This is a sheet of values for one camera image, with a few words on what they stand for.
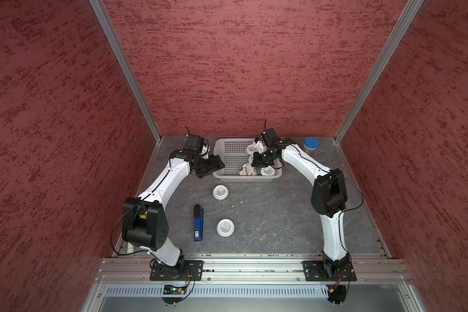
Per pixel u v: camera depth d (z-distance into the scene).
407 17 0.73
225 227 0.79
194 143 0.68
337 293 0.70
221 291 0.77
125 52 0.85
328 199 0.55
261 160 0.84
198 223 0.83
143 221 0.43
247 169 0.97
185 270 0.73
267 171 0.95
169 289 0.72
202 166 0.73
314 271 0.74
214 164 0.76
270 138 0.77
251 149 1.06
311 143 0.92
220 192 0.90
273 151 0.71
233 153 1.10
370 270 0.77
